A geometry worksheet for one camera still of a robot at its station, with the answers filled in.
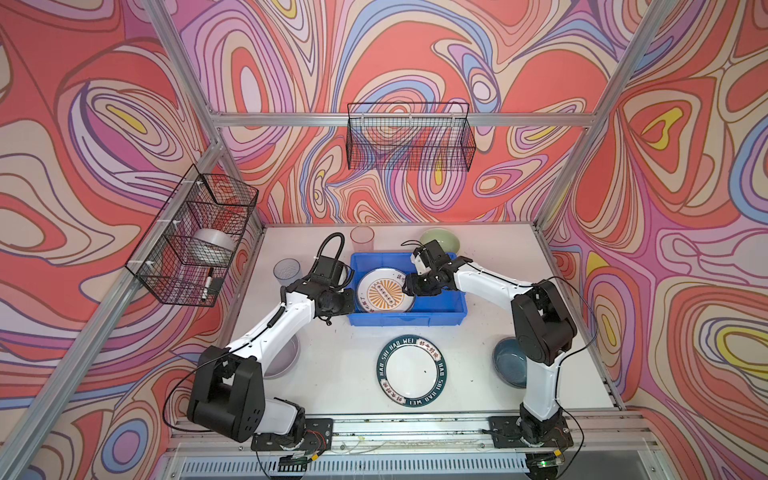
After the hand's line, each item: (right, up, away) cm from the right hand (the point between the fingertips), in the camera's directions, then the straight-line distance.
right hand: (412, 294), depth 94 cm
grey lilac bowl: (-36, -17, -13) cm, 42 cm away
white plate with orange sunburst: (-10, +1, +4) cm, 11 cm away
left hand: (-18, -1, -8) cm, 19 cm away
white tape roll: (-50, +15, -24) cm, 58 cm away
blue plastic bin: (+8, -5, +1) cm, 9 cm away
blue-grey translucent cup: (-40, +7, 0) cm, 41 cm away
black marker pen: (-52, +6, -22) cm, 57 cm away
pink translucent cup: (-16, +18, +5) cm, 25 cm away
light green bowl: (+15, +18, +15) cm, 27 cm away
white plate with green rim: (-1, -20, -11) cm, 23 cm away
